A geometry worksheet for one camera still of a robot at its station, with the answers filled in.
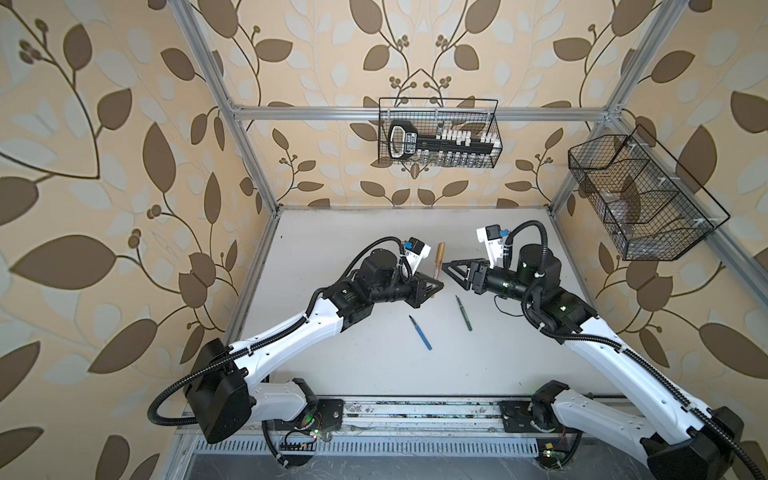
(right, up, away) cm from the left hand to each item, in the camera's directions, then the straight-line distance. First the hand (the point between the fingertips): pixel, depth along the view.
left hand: (445, 284), depth 69 cm
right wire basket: (+52, +19, +5) cm, 55 cm away
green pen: (+10, -13, +23) cm, 28 cm away
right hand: (0, +4, -2) cm, 4 cm away
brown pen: (-1, +7, 0) cm, 7 cm away
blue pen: (-4, -18, +20) cm, 27 cm away
